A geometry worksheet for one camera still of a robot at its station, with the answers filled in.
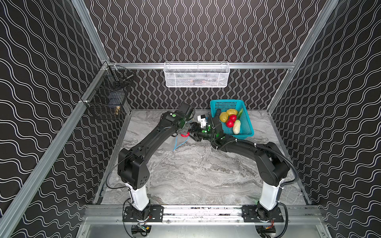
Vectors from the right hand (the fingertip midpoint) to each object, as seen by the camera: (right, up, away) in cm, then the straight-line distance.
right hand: (184, 130), depth 84 cm
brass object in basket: (-36, +12, -3) cm, 38 cm away
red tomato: (+2, -3, -1) cm, 3 cm away
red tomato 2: (+32, +5, +23) cm, 40 cm away
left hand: (0, +2, 0) cm, 2 cm away
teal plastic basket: (+43, 0, +19) cm, 47 cm away
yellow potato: (+28, +10, +27) cm, 40 cm away
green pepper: (+40, +11, +27) cm, 50 cm away
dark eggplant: (+25, +13, +32) cm, 42 cm away
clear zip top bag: (-4, -7, +19) cm, 20 cm away
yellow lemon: (+35, +14, +31) cm, 49 cm away
